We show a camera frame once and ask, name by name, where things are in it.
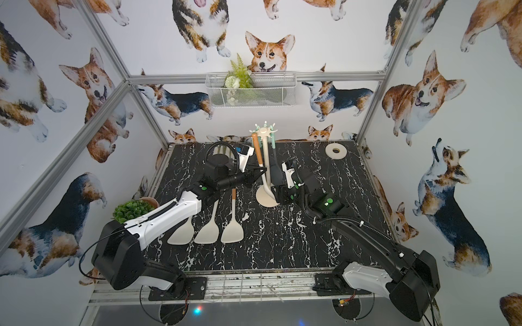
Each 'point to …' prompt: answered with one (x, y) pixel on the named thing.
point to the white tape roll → (338, 155)
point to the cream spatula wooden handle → (211, 233)
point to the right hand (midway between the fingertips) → (275, 185)
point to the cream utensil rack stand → (262, 198)
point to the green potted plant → (132, 208)
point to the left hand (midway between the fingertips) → (267, 166)
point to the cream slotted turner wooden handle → (260, 164)
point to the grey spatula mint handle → (276, 175)
